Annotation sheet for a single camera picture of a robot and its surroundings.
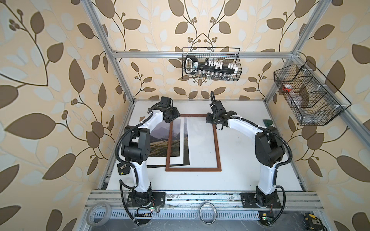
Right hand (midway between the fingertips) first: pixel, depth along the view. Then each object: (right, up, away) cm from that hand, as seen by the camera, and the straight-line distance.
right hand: (209, 118), depth 96 cm
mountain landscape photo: (-34, -15, +2) cm, 37 cm away
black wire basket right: (+50, +10, -23) cm, 56 cm away
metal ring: (-4, -47, -25) cm, 53 cm away
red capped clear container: (+47, +19, -9) cm, 51 cm away
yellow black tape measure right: (+44, -48, -30) cm, 72 cm away
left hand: (-21, +3, 0) cm, 21 cm away
